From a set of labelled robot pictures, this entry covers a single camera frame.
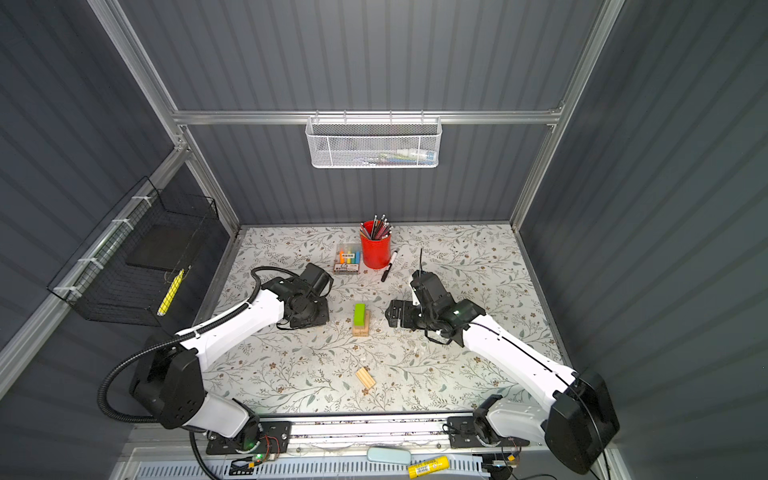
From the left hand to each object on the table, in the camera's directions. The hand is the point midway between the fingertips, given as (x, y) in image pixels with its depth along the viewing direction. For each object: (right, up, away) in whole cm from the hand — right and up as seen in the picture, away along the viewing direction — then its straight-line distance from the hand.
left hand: (323, 318), depth 85 cm
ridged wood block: (+12, -16, -3) cm, 20 cm away
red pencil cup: (+15, +22, +14) cm, 30 cm away
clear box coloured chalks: (+4, +17, +23) cm, 29 cm away
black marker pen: (+19, +14, +22) cm, 33 cm away
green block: (+10, +1, +3) cm, 11 cm away
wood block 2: (+10, -5, +3) cm, 12 cm away
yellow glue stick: (+28, -30, -18) cm, 45 cm away
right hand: (+23, +2, -5) cm, 23 cm away
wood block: (+12, -3, +8) cm, 15 cm away
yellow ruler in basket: (-32, +11, -16) cm, 37 cm away
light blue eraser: (+18, -29, -16) cm, 38 cm away
